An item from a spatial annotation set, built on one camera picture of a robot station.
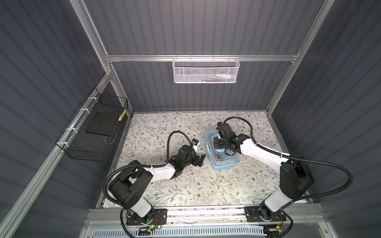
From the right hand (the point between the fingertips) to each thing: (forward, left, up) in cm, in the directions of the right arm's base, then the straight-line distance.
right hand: (217, 142), depth 89 cm
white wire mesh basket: (+66, +4, +10) cm, 67 cm away
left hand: (-4, +11, -3) cm, 12 cm away
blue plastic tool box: (-10, -1, -3) cm, 10 cm away
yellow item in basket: (+7, +53, +18) cm, 57 cm away
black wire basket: (-7, +65, +19) cm, 68 cm away
